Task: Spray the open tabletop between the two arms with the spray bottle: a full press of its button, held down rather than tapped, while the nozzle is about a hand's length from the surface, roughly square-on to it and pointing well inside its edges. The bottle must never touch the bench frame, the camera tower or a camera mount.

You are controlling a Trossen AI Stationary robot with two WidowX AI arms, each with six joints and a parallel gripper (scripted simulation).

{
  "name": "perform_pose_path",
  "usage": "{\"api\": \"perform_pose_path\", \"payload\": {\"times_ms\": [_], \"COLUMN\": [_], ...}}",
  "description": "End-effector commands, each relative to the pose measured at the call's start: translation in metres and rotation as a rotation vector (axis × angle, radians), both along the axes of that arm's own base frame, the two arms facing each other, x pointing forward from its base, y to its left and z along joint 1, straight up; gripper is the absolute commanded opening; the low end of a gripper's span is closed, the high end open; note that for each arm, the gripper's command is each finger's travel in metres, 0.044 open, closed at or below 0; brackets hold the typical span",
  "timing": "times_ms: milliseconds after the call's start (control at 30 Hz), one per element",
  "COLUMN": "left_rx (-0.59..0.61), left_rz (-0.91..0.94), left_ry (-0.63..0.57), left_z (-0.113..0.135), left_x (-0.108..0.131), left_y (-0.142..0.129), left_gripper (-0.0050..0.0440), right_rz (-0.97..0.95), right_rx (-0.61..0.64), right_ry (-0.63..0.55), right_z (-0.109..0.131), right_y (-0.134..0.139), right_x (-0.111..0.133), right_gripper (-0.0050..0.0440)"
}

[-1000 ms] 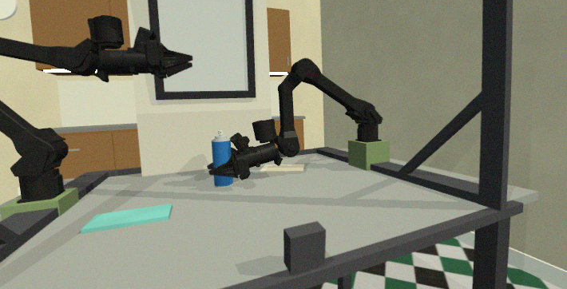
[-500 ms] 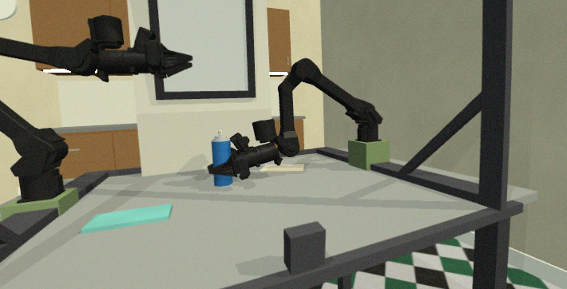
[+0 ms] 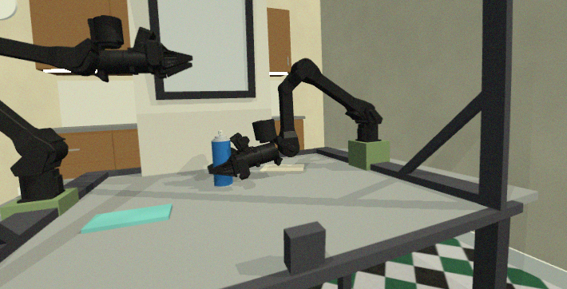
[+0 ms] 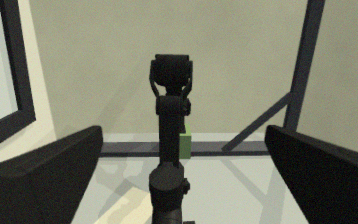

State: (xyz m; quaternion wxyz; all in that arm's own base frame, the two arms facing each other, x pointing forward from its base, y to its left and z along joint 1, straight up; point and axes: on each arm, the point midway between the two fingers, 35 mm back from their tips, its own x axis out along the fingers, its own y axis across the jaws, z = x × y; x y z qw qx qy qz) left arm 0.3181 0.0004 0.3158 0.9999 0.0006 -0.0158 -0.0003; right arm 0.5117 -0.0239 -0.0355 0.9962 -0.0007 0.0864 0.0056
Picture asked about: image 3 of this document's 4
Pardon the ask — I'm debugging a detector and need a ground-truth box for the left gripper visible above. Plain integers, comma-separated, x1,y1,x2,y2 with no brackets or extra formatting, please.
123,40,192,78

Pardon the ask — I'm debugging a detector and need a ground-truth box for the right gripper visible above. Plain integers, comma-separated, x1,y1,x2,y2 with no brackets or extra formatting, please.
208,146,263,180

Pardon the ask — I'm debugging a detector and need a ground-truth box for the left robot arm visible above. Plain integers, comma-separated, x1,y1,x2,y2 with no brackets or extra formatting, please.
0,15,156,204

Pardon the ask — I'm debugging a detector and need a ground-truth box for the cream wall panel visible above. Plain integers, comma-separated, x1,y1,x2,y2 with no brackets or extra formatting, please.
127,0,272,176

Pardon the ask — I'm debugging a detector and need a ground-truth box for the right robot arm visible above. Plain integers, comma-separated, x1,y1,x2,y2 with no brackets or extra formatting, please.
230,58,383,166

